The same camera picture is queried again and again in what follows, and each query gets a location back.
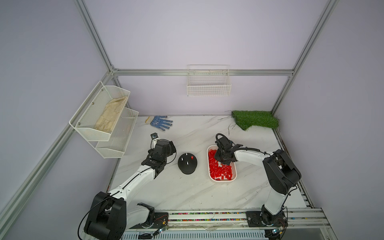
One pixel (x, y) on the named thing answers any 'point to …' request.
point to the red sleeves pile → (217, 172)
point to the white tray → (234, 178)
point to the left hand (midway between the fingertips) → (164, 147)
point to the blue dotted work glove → (156, 122)
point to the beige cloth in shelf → (107, 119)
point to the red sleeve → (192, 157)
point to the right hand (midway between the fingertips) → (218, 159)
